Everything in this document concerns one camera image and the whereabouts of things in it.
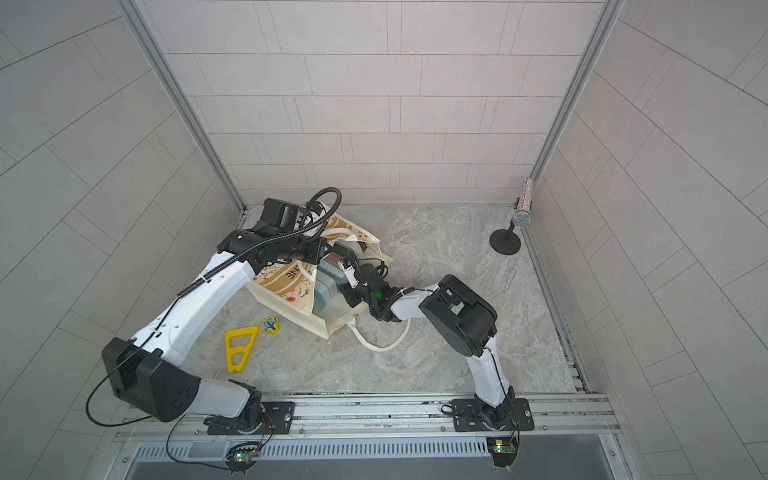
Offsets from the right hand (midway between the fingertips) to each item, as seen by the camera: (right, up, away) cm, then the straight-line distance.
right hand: (346, 282), depth 93 cm
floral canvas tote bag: (-13, +1, -14) cm, 19 cm away
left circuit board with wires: (-17, -33, -29) cm, 47 cm away
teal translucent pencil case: (-4, +2, -6) cm, 8 cm away
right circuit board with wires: (+41, -34, -25) cm, 59 cm away
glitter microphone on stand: (+54, +12, +12) cm, 57 cm away
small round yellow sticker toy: (-20, -11, -9) cm, 24 cm away
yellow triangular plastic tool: (-27, -16, -13) cm, 34 cm away
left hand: (+1, +13, -16) cm, 20 cm away
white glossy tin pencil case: (-5, -6, -4) cm, 9 cm away
